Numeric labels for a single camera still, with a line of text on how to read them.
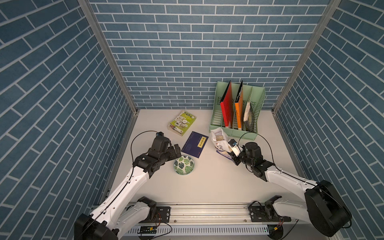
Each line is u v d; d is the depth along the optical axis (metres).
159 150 0.58
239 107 0.86
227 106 0.87
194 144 1.00
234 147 0.74
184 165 0.89
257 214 0.74
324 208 0.41
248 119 0.90
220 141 0.76
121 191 0.45
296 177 0.51
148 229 0.72
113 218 0.39
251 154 0.67
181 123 1.08
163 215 0.73
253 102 1.08
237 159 0.77
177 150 0.71
